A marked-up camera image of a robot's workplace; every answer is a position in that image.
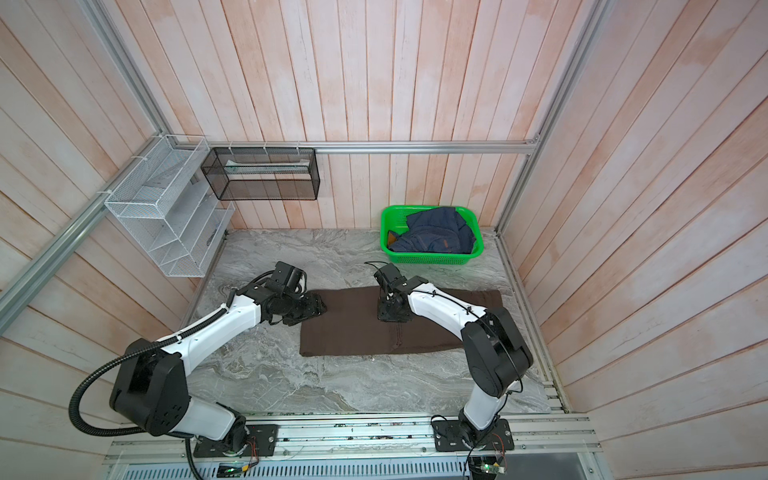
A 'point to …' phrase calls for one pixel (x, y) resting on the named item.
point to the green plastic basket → (394, 219)
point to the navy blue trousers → (434, 231)
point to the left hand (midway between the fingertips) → (319, 316)
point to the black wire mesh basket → (263, 173)
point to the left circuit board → (231, 469)
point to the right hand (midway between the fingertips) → (386, 313)
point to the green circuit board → (493, 468)
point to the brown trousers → (350, 324)
